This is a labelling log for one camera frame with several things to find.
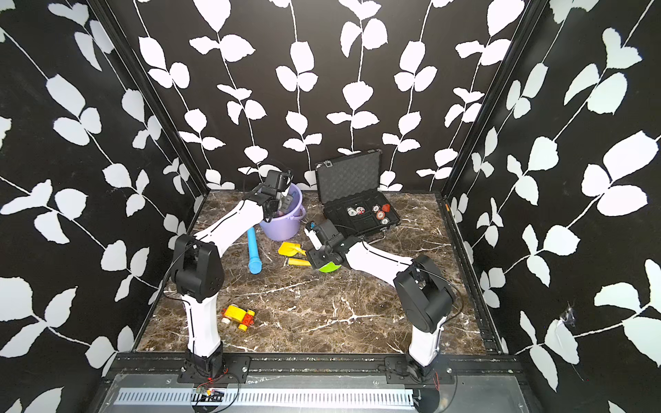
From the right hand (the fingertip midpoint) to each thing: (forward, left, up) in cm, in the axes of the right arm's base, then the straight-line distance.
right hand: (312, 249), depth 90 cm
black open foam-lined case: (+32, -14, -2) cm, 35 cm away
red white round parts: (+25, -27, -8) cm, 38 cm away
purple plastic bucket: (+10, +11, 0) cm, 15 cm away
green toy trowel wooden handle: (-9, -6, +3) cm, 11 cm away
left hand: (+20, +13, +10) cm, 26 cm away
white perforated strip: (-42, +7, -10) cm, 44 cm away
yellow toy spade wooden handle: (+5, +10, -7) cm, 13 cm away
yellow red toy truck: (-22, +20, -6) cm, 31 cm away
